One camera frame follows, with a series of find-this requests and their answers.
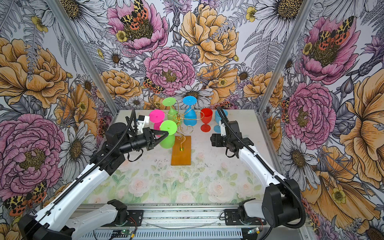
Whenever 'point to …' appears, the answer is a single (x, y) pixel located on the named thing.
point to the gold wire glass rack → (180, 118)
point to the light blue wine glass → (217, 128)
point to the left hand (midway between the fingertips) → (168, 138)
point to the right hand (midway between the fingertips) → (216, 142)
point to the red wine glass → (206, 116)
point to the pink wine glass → (157, 116)
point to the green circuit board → (126, 232)
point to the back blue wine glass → (190, 115)
